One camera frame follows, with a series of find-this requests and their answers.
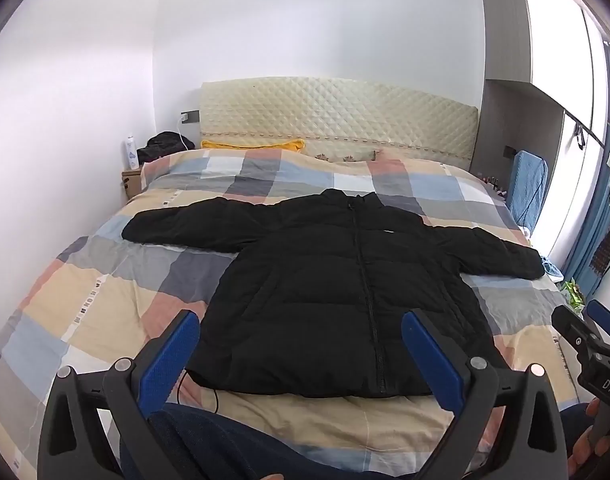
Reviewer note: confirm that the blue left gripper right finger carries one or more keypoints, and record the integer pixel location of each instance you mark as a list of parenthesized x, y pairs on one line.
[(599, 314)]

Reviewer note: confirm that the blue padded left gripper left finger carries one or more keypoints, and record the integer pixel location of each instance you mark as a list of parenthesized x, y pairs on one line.
[(136, 388)]

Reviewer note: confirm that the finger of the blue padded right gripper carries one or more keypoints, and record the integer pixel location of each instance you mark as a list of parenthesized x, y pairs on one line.
[(466, 392)]

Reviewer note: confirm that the black puffer jacket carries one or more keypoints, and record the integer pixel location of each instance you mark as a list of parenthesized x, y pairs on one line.
[(312, 301)]

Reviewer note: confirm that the person's right hand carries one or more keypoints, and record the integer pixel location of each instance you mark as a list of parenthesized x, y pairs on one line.
[(577, 424)]

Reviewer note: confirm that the green plastic bag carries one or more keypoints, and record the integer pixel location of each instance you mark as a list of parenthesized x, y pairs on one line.
[(573, 296)]

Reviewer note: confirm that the blue curtain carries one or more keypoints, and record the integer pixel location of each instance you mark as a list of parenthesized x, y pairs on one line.
[(594, 228)]

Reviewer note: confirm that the dark blue trouser leg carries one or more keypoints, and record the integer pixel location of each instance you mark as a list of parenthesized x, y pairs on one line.
[(178, 442)]

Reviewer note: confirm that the plaid patchwork bed quilt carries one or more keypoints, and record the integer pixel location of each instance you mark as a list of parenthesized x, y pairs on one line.
[(103, 298)]

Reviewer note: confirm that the blue cloth covered chair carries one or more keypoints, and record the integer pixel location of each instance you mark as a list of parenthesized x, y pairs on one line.
[(527, 190)]

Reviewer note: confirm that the wooden nightstand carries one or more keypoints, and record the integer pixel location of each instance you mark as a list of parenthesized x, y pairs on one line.
[(132, 182)]

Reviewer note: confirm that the white spray bottle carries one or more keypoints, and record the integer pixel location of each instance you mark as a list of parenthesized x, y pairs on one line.
[(131, 153)]

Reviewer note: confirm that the floral pillow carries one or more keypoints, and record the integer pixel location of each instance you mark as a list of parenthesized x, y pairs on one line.
[(354, 156)]

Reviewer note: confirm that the black bag on nightstand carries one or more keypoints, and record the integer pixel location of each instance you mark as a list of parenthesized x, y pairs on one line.
[(163, 144)]

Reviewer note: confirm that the grey white wardrobe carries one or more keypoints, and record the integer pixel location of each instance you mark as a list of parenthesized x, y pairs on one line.
[(546, 93)]

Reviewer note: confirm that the yellow pillow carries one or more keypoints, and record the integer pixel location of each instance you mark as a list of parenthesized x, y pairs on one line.
[(295, 145)]

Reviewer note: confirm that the cream quilted headboard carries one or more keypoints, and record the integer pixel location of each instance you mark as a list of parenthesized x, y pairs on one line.
[(334, 114)]

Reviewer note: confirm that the wall power outlet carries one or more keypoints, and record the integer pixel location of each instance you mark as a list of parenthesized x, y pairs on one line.
[(190, 117)]

